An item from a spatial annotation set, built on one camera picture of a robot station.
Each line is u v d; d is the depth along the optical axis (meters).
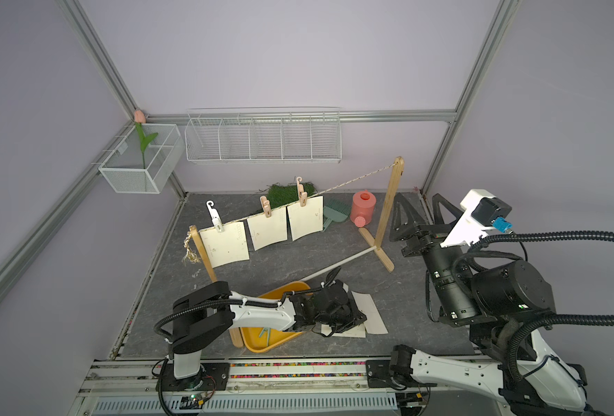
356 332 0.80
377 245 0.99
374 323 0.82
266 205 0.54
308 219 0.66
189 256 0.54
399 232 0.39
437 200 0.46
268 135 1.04
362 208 1.02
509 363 0.33
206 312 0.51
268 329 0.81
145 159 0.88
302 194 0.57
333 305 0.63
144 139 0.90
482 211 0.34
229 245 0.58
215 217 0.54
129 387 0.73
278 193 1.17
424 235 0.37
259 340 0.79
